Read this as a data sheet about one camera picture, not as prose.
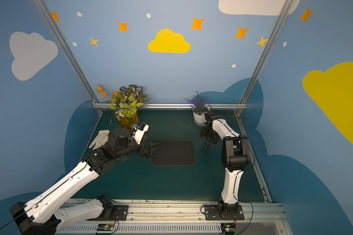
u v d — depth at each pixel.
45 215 0.38
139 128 0.59
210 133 0.85
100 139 1.03
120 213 0.74
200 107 1.04
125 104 0.95
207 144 1.01
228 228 0.72
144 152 0.61
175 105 1.32
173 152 0.99
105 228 0.72
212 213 0.74
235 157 0.55
